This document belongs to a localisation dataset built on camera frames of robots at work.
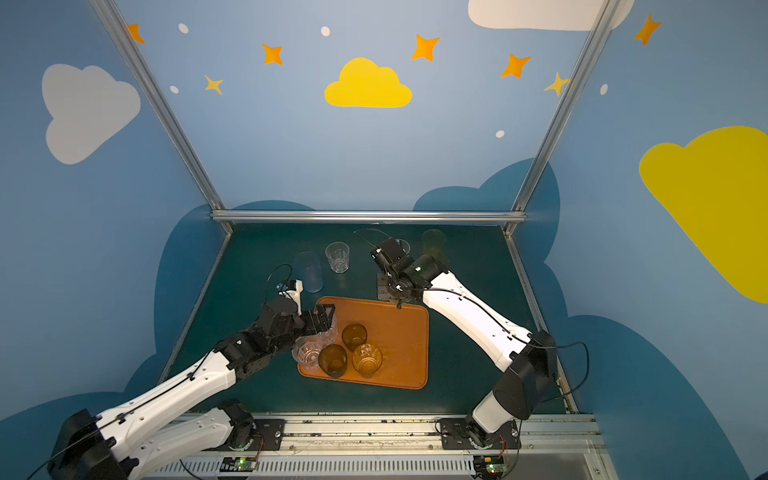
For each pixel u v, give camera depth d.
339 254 1.08
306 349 0.84
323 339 0.86
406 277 0.54
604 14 0.70
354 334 0.89
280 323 0.60
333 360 0.85
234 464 0.71
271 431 0.76
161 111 0.85
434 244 0.99
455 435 0.74
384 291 0.70
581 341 0.43
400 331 0.95
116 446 0.40
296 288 0.72
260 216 1.15
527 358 0.43
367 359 0.86
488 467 0.71
